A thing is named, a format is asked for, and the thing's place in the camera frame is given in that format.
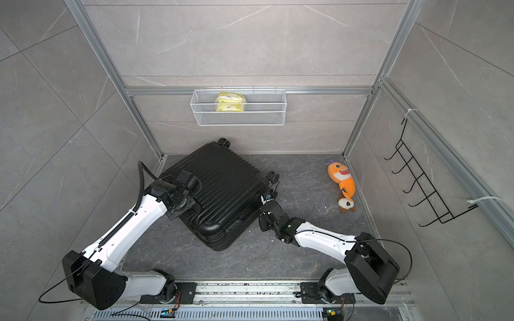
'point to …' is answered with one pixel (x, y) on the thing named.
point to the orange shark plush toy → (340, 174)
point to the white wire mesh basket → (261, 108)
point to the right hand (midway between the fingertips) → (264, 214)
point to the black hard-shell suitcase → (231, 200)
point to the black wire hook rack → (441, 212)
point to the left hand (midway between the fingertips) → (185, 202)
